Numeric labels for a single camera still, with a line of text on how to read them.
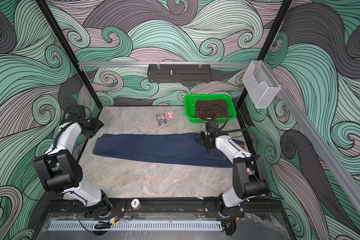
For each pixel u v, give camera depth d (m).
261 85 0.81
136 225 0.70
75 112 0.67
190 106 1.17
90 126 0.78
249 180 0.44
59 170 0.45
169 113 1.11
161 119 1.10
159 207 0.75
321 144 0.53
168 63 0.93
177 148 0.97
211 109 1.14
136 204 0.70
